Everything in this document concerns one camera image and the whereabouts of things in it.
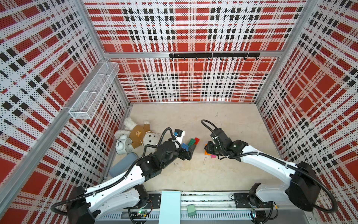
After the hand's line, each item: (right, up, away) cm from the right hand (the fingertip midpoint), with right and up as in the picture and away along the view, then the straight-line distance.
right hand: (208, 147), depth 82 cm
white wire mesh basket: (-82, +26, +11) cm, 86 cm away
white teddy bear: (-45, +7, +9) cm, 46 cm away
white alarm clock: (-52, +2, +2) cm, 53 cm away
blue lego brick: (-15, 0, +7) cm, 17 cm away
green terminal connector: (-11, -29, -13) cm, 34 cm away
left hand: (-11, +5, -9) cm, 15 cm away
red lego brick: (-6, +2, +13) cm, 15 cm away
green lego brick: (-10, +1, +11) cm, 15 cm away
